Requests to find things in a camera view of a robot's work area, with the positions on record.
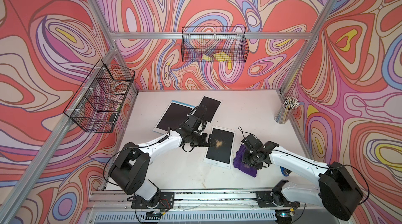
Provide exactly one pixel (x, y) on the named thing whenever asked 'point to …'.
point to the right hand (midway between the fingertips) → (246, 167)
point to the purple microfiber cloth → (238, 164)
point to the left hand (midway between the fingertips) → (211, 144)
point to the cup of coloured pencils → (285, 112)
